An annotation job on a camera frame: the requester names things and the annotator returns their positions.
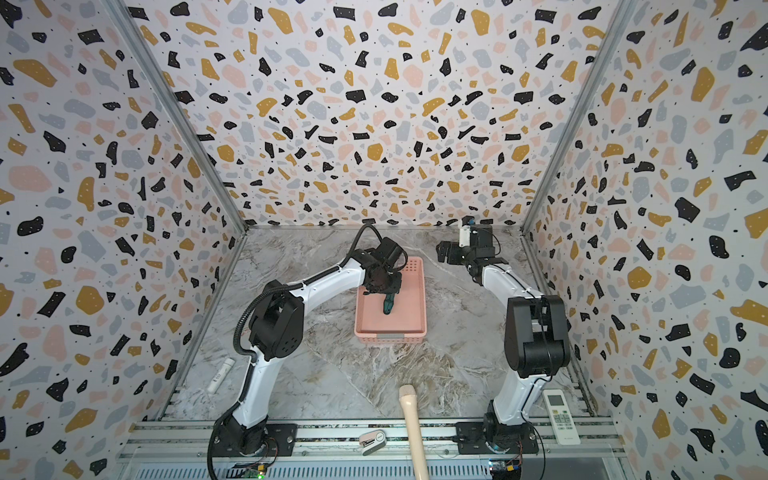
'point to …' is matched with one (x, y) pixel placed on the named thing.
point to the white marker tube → (221, 375)
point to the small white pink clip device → (372, 440)
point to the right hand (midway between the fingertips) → (447, 239)
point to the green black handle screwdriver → (388, 303)
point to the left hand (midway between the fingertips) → (399, 283)
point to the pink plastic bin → (407, 320)
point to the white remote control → (560, 417)
